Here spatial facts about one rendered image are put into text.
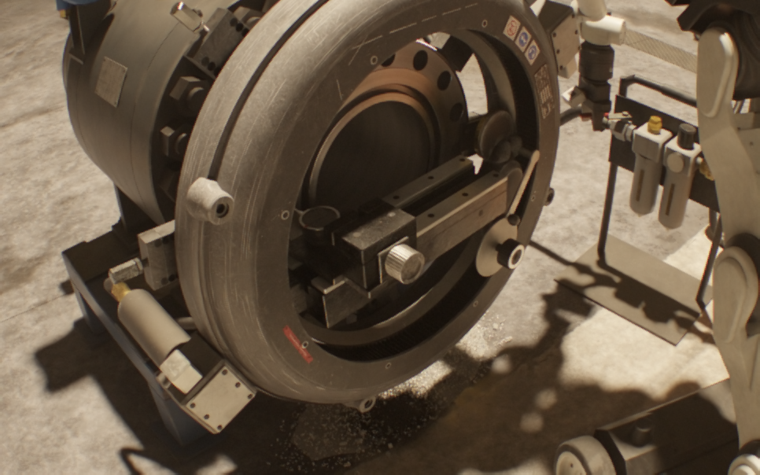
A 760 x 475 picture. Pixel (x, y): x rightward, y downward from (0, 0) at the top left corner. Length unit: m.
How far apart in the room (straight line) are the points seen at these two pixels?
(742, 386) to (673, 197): 0.69
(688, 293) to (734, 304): 0.89
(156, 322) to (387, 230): 0.41
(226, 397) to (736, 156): 0.84
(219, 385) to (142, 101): 0.50
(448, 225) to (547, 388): 0.65
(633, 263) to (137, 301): 1.38
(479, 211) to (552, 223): 1.03
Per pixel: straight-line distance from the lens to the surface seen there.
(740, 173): 1.08
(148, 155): 1.16
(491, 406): 1.55
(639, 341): 1.76
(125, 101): 1.25
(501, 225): 1.21
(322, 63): 0.81
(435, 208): 1.06
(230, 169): 0.81
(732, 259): 1.06
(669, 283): 1.97
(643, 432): 1.23
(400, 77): 1.10
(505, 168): 1.19
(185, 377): 0.94
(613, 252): 2.04
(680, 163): 1.65
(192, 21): 0.85
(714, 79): 1.05
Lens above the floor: 1.16
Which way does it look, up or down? 33 degrees down
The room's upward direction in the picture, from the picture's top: 1 degrees counter-clockwise
